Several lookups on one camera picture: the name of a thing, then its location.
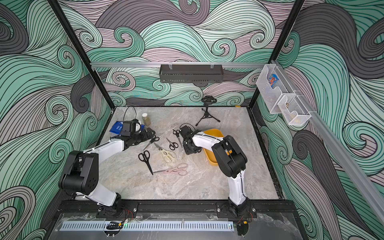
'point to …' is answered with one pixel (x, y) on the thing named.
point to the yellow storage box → (209, 153)
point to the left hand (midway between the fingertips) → (149, 132)
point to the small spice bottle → (146, 119)
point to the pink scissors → (180, 170)
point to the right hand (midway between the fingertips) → (194, 149)
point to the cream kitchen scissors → (168, 156)
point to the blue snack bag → (117, 127)
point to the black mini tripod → (207, 100)
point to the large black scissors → (145, 157)
